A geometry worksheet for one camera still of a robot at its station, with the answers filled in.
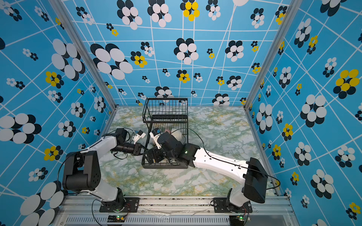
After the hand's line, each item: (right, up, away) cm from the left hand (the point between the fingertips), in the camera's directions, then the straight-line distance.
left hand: (150, 151), depth 83 cm
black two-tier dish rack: (+6, +23, +28) cm, 37 cm away
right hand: (+4, +4, -13) cm, 14 cm away
